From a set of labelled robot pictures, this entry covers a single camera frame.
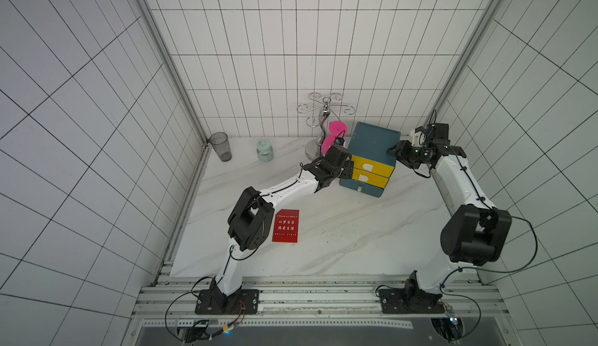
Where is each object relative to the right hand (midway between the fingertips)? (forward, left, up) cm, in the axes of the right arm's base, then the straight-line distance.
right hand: (395, 149), depth 88 cm
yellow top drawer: (-8, +9, -1) cm, 12 cm away
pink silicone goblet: (+5, +24, +6) cm, 25 cm away
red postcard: (-25, +41, -20) cm, 52 cm away
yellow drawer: (-8, +9, -8) cm, 15 cm away
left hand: (-5, +20, -6) cm, 22 cm away
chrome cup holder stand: (+13, +28, +5) cm, 31 cm away
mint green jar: (+9, +55, -14) cm, 57 cm away
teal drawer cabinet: (+3, +7, 0) cm, 7 cm away
